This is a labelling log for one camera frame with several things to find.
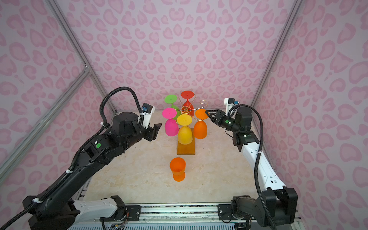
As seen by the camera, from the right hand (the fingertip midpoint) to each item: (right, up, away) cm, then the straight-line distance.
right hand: (208, 112), depth 70 cm
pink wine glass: (-19, -7, +7) cm, 21 cm away
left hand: (-24, -3, -7) cm, 25 cm away
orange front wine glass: (-3, -8, +7) cm, 11 cm away
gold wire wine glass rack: (-10, -23, +26) cm, 36 cm away
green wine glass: (-19, +8, +12) cm, 24 cm away
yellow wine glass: (-11, -12, +5) cm, 17 cm away
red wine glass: (-10, +3, +8) cm, 13 cm away
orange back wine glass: (-15, -28, +6) cm, 33 cm away
